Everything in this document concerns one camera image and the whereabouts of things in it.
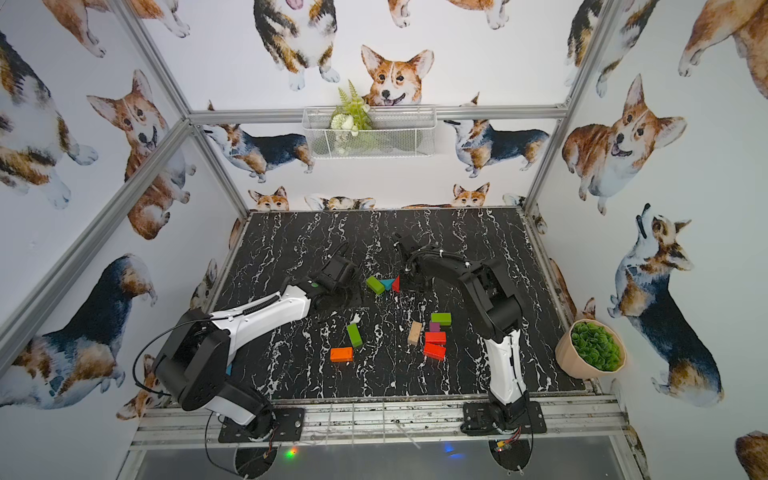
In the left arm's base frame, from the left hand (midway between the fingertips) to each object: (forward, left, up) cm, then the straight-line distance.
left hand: (366, 291), depth 89 cm
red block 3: (-16, -19, -6) cm, 26 cm away
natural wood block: (-11, -14, -5) cm, 19 cm away
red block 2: (-12, -20, -7) cm, 24 cm away
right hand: (+5, -12, -6) cm, 15 cm away
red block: (+6, -9, -7) cm, 13 cm away
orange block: (-16, +7, -7) cm, 19 cm away
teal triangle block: (+6, -6, -6) cm, 10 cm away
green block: (+6, -2, -7) cm, 9 cm away
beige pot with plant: (-20, -57, +5) cm, 60 cm away
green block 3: (-6, -23, -7) cm, 25 cm away
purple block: (-9, -20, -5) cm, 23 cm away
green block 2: (-11, +3, -6) cm, 13 cm away
